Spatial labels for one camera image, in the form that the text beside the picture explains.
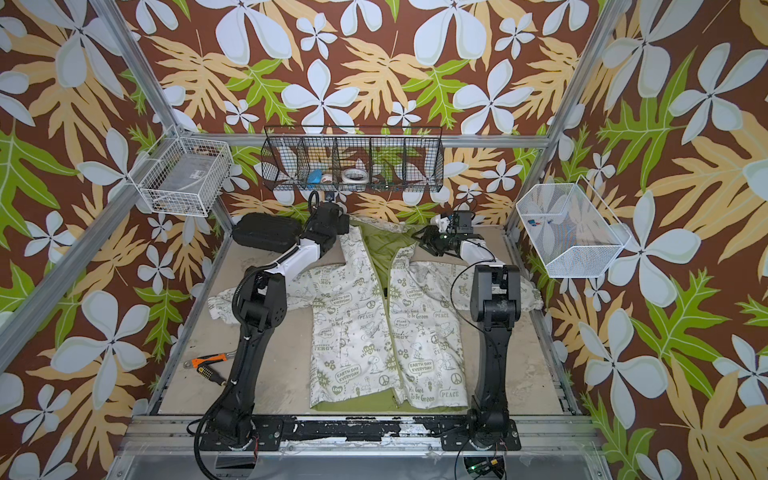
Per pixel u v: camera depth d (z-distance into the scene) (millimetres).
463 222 861
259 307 641
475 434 665
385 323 930
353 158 984
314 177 934
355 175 985
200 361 855
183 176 862
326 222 842
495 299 615
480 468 749
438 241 929
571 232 837
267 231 1179
